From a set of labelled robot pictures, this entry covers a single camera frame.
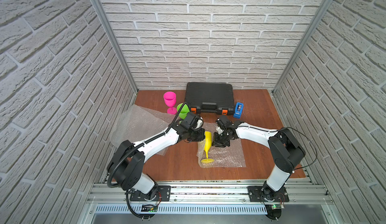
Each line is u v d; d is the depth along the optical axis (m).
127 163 0.43
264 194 0.66
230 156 0.85
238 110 1.03
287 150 0.47
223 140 0.77
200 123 0.77
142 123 0.99
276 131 0.52
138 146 0.45
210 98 1.07
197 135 0.74
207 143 0.85
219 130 0.82
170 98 0.96
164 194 0.73
